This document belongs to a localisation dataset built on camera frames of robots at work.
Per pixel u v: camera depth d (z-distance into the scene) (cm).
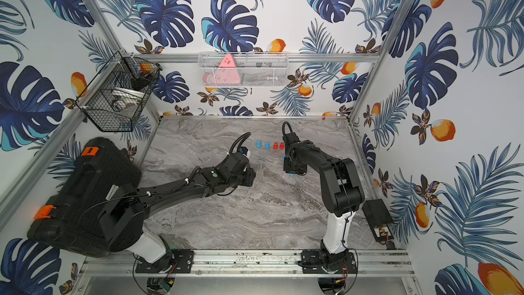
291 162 84
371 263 76
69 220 61
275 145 106
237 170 64
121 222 43
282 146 106
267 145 107
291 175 97
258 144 107
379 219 91
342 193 51
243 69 92
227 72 90
